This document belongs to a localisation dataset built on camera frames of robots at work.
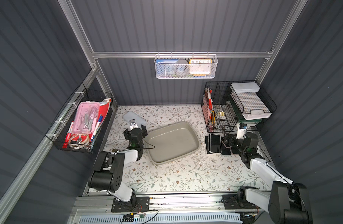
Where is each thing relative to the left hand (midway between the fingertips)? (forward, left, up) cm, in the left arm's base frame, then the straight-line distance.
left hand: (135, 127), depth 91 cm
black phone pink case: (-10, -61, -14) cm, 63 cm away
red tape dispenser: (-18, +21, +16) cm, 32 cm away
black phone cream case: (-7, -53, -10) cm, 55 cm away
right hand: (-6, -65, +1) cm, 65 cm away
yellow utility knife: (+15, -57, -11) cm, 60 cm away
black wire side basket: (-18, +26, +21) cm, 38 cm away
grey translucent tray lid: (+19, +11, -11) cm, 25 cm away
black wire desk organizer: (+28, -70, -7) cm, 76 cm away
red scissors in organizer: (+28, -55, -3) cm, 62 cm away
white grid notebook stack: (+12, -79, +7) cm, 80 cm away
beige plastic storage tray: (-3, -22, -14) cm, 26 cm away
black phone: (-5, -48, -11) cm, 50 cm away
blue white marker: (-8, +13, +18) cm, 24 cm away
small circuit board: (-47, -2, -16) cm, 50 cm away
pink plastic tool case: (-9, +20, +18) cm, 29 cm away
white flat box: (+29, -79, +10) cm, 85 cm away
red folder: (-1, +14, +18) cm, 23 cm away
